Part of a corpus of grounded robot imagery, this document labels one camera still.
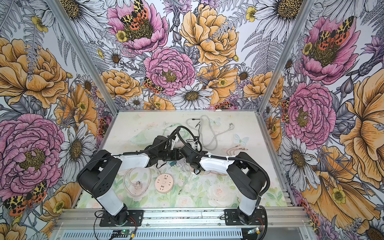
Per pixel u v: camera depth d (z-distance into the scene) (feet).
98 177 1.55
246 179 1.53
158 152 2.45
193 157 2.31
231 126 3.65
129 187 2.77
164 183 2.73
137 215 2.47
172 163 3.00
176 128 2.71
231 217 2.43
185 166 2.95
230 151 3.27
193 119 3.79
